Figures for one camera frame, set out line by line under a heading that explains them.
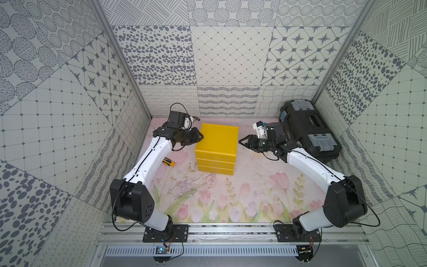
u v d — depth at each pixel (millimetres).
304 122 958
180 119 648
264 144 714
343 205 425
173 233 726
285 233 737
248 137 758
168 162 958
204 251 701
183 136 701
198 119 1192
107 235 748
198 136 762
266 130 689
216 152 767
